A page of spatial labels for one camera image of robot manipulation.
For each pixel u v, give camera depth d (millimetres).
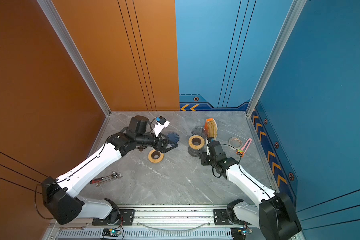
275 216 389
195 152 934
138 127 568
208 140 774
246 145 994
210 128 998
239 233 708
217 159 640
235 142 1021
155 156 947
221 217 725
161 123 644
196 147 878
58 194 395
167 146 634
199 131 994
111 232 708
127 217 737
